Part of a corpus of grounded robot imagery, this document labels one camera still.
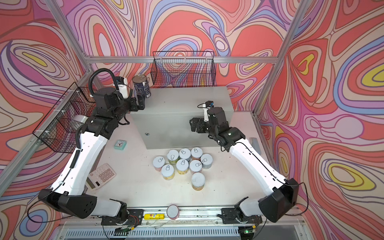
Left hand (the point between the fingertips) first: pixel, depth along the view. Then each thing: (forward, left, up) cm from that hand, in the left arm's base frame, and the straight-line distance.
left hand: (136, 93), depth 68 cm
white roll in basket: (-5, +30, -11) cm, 32 cm away
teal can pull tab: (-11, -22, -38) cm, 45 cm away
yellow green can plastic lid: (-27, -29, -36) cm, 54 cm away
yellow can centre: (-19, -20, -37) cm, 46 cm away
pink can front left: (-16, -5, -39) cm, 42 cm away
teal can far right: (-15, -34, -38) cm, 53 cm away
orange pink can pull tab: (-11, -28, -38) cm, 48 cm away
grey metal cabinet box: (+9, -7, -32) cm, 34 cm away
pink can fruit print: (-19, -28, -38) cm, 50 cm away
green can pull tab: (-13, -14, -37) cm, 41 cm away
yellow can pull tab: (-22, -12, -39) cm, 46 cm away
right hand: (-7, -29, -15) cm, 33 cm away
